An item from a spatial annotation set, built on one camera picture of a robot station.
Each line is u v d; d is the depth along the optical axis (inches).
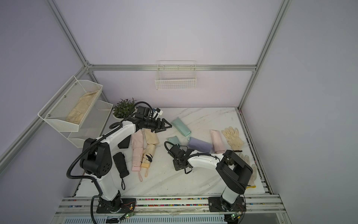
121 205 28.5
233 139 39.5
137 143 37.9
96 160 19.1
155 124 31.2
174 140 38.7
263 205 29.6
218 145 37.3
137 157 35.6
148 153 35.1
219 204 29.0
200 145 37.4
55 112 26.6
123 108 37.6
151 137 39.8
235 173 17.7
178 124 42.2
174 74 37.3
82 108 31.3
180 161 27.5
